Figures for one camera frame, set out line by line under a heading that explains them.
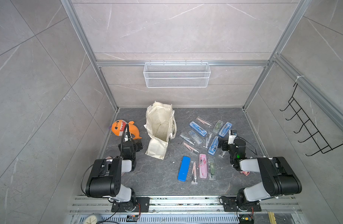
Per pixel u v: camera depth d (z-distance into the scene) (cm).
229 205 73
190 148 95
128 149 70
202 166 86
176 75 101
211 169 86
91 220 66
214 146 95
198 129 104
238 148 70
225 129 106
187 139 99
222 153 93
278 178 44
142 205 73
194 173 84
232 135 80
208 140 98
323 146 58
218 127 106
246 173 82
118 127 95
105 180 44
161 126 107
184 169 86
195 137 101
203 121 110
